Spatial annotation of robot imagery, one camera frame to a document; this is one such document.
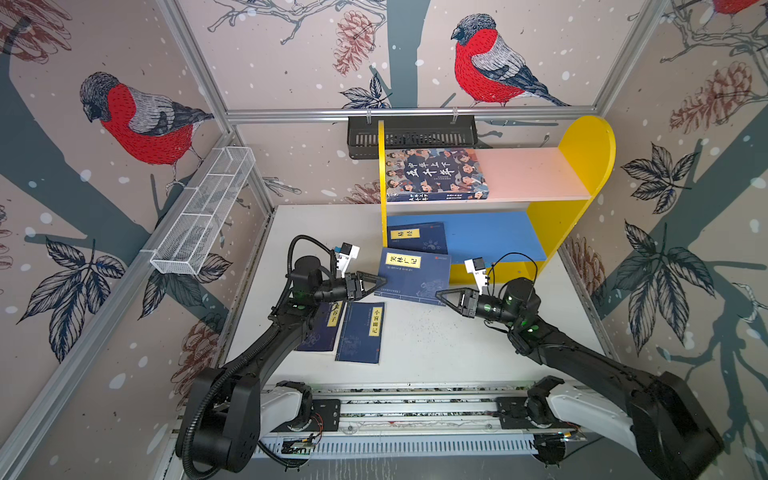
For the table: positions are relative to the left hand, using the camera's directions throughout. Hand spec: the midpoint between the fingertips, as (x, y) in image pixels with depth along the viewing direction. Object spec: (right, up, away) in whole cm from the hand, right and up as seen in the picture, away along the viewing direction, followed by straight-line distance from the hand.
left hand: (381, 287), depth 72 cm
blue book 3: (-18, -17, +14) cm, 28 cm away
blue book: (+13, +12, +21) cm, 27 cm away
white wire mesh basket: (-48, +19, +6) cm, 52 cm away
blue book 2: (+8, +2, +4) cm, 9 cm away
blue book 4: (-6, -17, +14) cm, 23 cm away
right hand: (+14, -4, +1) cm, 14 cm away
